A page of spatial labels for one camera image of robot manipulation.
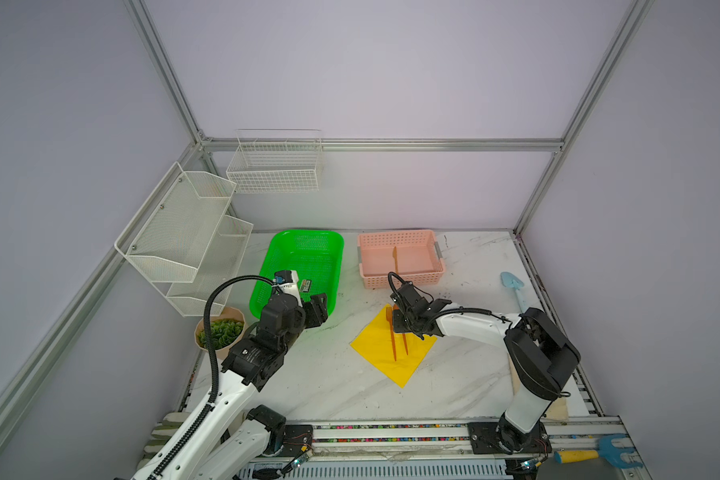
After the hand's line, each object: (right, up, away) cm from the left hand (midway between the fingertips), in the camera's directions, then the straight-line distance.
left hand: (314, 299), depth 75 cm
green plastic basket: (-6, +11, +37) cm, 39 cm away
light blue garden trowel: (+65, +2, +29) cm, 71 cm away
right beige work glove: (+64, -30, +4) cm, 71 cm away
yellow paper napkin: (+16, -16, +16) cm, 27 cm away
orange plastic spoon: (+25, -15, +14) cm, 32 cm away
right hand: (+22, -9, +18) cm, 30 cm away
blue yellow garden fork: (+72, -37, -3) cm, 81 cm away
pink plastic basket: (+33, +9, +37) cm, 50 cm away
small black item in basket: (-8, +1, +30) cm, 31 cm away
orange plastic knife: (+24, +10, +37) cm, 45 cm away
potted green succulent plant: (-25, -9, +6) cm, 28 cm away
